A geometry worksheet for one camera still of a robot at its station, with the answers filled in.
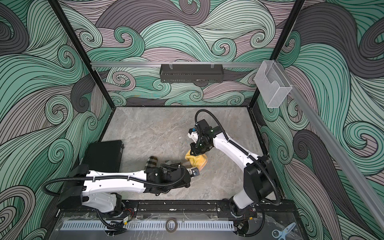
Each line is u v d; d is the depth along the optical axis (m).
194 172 0.62
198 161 0.73
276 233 0.67
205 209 0.74
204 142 0.64
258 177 0.42
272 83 0.78
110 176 0.44
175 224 0.68
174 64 0.93
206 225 0.70
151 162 0.86
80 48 0.86
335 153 0.52
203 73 0.95
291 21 0.76
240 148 0.49
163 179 0.53
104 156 0.92
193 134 0.77
